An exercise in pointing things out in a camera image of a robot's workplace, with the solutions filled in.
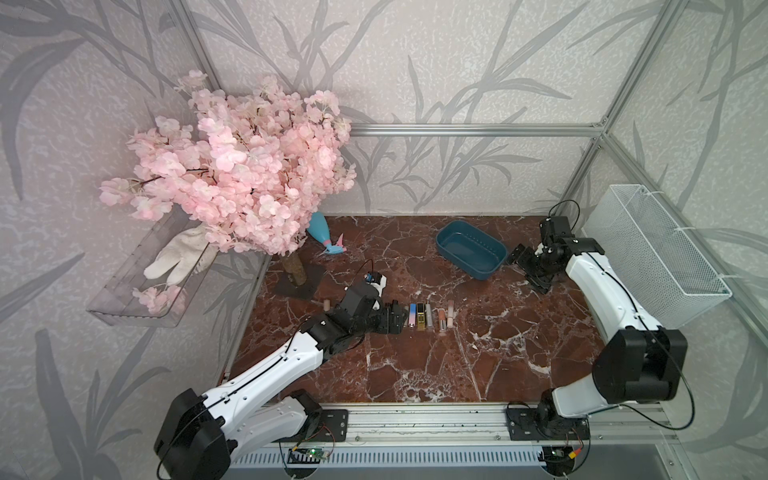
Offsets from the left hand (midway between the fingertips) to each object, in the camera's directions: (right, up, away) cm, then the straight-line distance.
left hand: (395, 312), depth 79 cm
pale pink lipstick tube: (+17, -4, +14) cm, 22 cm away
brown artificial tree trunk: (-32, +12, +13) cm, 37 cm away
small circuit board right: (+40, -34, -8) cm, 53 cm away
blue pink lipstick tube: (+5, -4, +13) cm, 14 cm away
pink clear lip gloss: (+14, -5, +12) cm, 19 cm away
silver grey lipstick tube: (+10, -4, +13) cm, 17 cm away
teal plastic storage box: (+28, +16, +36) cm, 49 cm away
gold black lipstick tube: (+8, -4, +12) cm, 14 cm away
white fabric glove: (-47, +17, -11) cm, 51 cm away
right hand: (+34, +11, +7) cm, 36 cm away
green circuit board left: (-20, -32, -8) cm, 39 cm away
